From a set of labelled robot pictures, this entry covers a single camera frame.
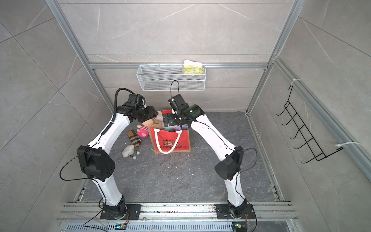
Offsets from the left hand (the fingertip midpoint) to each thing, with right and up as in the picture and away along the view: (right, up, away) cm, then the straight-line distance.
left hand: (156, 111), depth 87 cm
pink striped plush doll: (-13, -13, +13) cm, 22 cm away
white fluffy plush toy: (-19, -25, +6) cm, 32 cm away
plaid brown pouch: (-18, -18, +12) cm, 28 cm away
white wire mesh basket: (-1, +25, +13) cm, 28 cm away
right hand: (+12, -5, -8) cm, 15 cm away
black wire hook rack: (+76, -14, -21) cm, 80 cm away
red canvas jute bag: (+7, -16, -3) cm, 18 cm away
